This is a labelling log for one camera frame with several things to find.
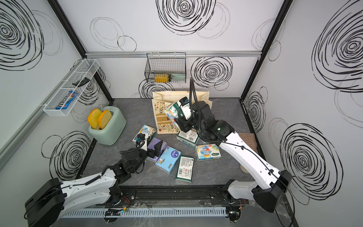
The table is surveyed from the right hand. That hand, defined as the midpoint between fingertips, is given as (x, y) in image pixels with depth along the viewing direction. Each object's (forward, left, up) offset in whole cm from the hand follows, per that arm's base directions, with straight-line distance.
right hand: (181, 116), depth 68 cm
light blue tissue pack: (-11, +8, -26) cm, 30 cm away
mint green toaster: (+2, +42, -17) cm, 45 cm away
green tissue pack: (-17, -2, -26) cm, 31 cm away
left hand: (-4, +15, -17) cm, 23 cm away
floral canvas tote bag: (+17, +13, -6) cm, 22 cm away
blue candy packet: (+5, +57, +4) cm, 57 cm away
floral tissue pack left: (+8, +24, -26) cm, 36 cm away
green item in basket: (+30, +3, +1) cm, 30 cm away
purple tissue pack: (-9, +15, -12) cm, 21 cm away
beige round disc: (-14, -37, -32) cm, 51 cm away
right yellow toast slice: (+5, +45, -11) cm, 47 cm away
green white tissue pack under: (+3, -5, -27) cm, 28 cm away
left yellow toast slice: (+5, +51, -9) cm, 52 cm away
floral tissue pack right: (-6, -16, -27) cm, 32 cm away
